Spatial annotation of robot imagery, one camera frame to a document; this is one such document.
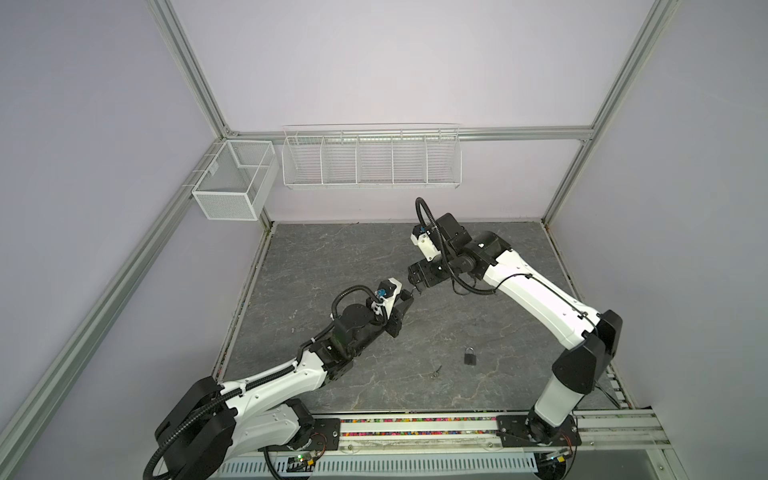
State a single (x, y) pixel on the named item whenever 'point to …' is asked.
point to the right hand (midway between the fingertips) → (423, 273)
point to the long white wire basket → (371, 156)
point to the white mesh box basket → (238, 180)
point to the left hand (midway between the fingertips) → (407, 299)
